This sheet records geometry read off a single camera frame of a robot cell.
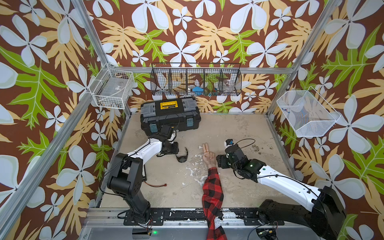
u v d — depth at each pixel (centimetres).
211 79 98
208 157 91
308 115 82
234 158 62
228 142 73
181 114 98
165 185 84
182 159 91
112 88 86
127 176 46
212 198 77
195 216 75
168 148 78
